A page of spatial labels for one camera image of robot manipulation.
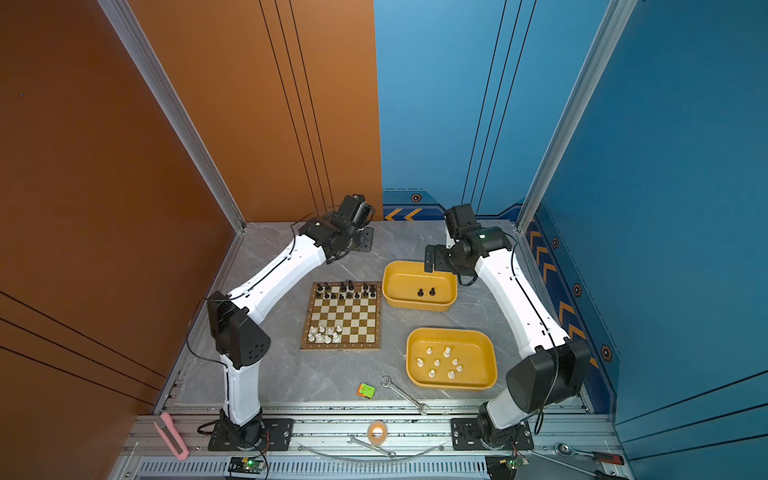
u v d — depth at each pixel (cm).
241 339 48
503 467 70
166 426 74
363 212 65
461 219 60
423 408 77
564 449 70
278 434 73
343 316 93
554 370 40
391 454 71
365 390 78
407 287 100
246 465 71
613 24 71
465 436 72
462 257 54
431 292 99
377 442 72
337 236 59
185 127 90
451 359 85
